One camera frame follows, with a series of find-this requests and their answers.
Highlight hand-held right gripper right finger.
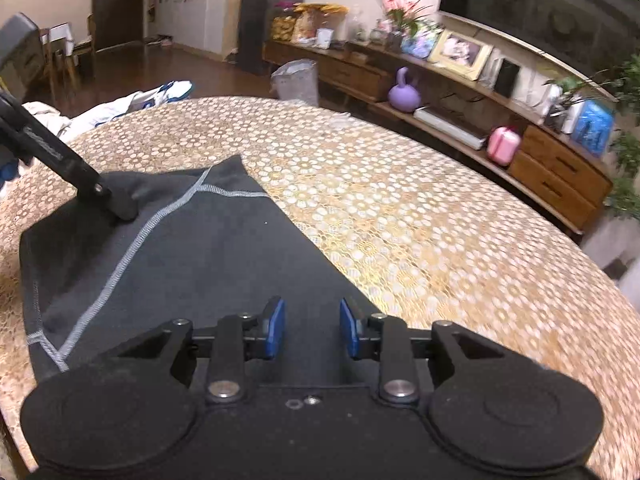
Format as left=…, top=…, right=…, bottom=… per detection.
left=341, top=297, right=506, bottom=405

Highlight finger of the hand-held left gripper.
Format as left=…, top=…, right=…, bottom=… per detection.
left=0, top=149, right=33, bottom=185
left=0, top=91, right=138, bottom=222

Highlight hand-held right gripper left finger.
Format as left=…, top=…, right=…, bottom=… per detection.
left=117, top=296, right=286, bottom=405

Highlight dark grey shirt grey stitching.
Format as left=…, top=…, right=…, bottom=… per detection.
left=20, top=155, right=381, bottom=386

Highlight dining table light tablecloth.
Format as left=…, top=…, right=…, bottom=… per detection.
left=47, top=22, right=76, bottom=53

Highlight wooden dining chair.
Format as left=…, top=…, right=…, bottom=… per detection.
left=40, top=14, right=97, bottom=92

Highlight cream sweatshirt orange stitching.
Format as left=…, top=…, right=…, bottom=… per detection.
left=22, top=101, right=71, bottom=136

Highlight dark wooden door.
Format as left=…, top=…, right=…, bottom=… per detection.
left=91, top=0, right=147, bottom=52

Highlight blue white polo shirt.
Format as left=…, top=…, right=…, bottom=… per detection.
left=70, top=80, right=193, bottom=133

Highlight round table lace tablecloth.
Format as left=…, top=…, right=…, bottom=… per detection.
left=0, top=96, right=640, bottom=480

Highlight white cabinets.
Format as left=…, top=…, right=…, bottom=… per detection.
left=155, top=0, right=241, bottom=56

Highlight flat white box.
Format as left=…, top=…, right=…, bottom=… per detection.
left=413, top=106, right=488, bottom=150

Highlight translucent plastic waste bin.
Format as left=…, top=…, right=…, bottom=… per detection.
left=271, top=59, right=319, bottom=107

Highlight black cabinet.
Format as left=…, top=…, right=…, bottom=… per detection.
left=237, top=0, right=305, bottom=76

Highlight pink plastic container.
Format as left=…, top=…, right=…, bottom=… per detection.
left=487, top=126, right=522, bottom=167

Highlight purple kettlebell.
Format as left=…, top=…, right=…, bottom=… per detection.
left=388, top=66, right=422, bottom=113

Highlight wooden media console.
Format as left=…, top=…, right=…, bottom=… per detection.
left=262, top=40, right=613, bottom=233

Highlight yellow snack bag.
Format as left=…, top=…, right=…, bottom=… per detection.
left=292, top=2, right=349, bottom=43

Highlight small blue purple picture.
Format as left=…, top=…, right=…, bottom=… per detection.
left=400, top=30, right=442, bottom=60

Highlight small potted plant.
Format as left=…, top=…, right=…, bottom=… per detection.
left=542, top=72, right=586, bottom=133

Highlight clear glass vase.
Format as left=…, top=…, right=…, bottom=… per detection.
left=350, top=7, right=371, bottom=43

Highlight potted green plant white pot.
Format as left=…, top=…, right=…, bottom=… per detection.
left=580, top=55, right=640, bottom=281

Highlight pink flower plant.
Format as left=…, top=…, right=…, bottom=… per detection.
left=367, top=0, right=443, bottom=53

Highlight television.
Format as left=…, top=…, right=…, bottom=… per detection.
left=439, top=0, right=640, bottom=101

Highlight cream photo frame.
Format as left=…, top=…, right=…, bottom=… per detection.
left=427, top=30, right=493, bottom=81

